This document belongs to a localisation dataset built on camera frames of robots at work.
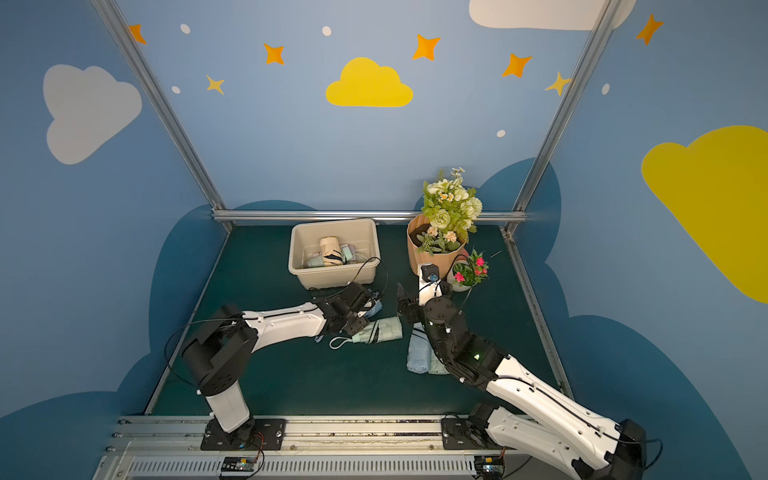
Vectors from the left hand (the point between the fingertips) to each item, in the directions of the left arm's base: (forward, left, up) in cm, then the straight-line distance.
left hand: (355, 304), depth 93 cm
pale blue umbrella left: (-14, -20, -2) cm, 24 cm away
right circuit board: (-41, -37, -7) cm, 55 cm away
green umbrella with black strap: (-8, -7, -2) cm, 11 cm away
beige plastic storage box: (+30, +1, 0) cm, 30 cm away
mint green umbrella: (+17, +15, +1) cm, 22 cm away
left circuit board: (-42, +25, -6) cm, 50 cm away
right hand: (-6, -18, +23) cm, 30 cm away
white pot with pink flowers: (+8, -34, +8) cm, 36 cm away
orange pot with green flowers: (+19, -28, +22) cm, 41 cm away
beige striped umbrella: (+18, +10, +5) cm, 21 cm away
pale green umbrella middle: (-18, -24, -2) cm, 30 cm away
